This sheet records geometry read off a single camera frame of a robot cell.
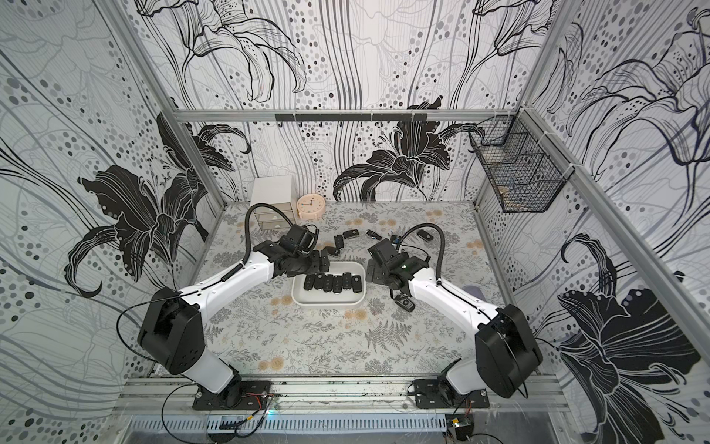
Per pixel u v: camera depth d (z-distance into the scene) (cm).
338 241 104
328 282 93
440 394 65
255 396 73
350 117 91
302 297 90
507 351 41
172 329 43
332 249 104
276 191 104
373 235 107
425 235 104
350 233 108
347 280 93
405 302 88
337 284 93
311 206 115
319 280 93
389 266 63
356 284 93
